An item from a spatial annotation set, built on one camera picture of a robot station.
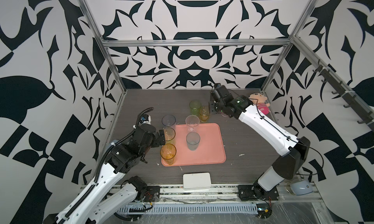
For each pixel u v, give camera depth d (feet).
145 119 1.98
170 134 2.75
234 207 2.34
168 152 2.56
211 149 3.03
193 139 2.93
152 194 2.41
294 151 1.40
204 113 3.18
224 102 1.86
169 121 2.78
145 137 1.65
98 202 1.38
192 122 2.91
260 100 3.42
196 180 2.45
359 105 1.78
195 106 3.40
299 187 2.29
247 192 2.44
